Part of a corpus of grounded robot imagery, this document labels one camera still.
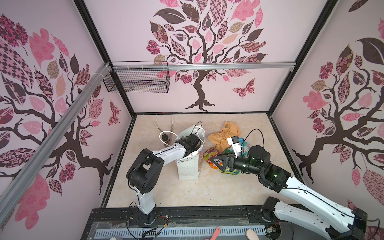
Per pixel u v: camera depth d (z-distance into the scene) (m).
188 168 0.75
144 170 0.52
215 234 0.68
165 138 0.95
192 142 0.75
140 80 1.22
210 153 0.94
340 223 0.40
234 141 0.61
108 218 0.74
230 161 0.57
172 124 1.12
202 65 0.93
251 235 0.67
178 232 0.70
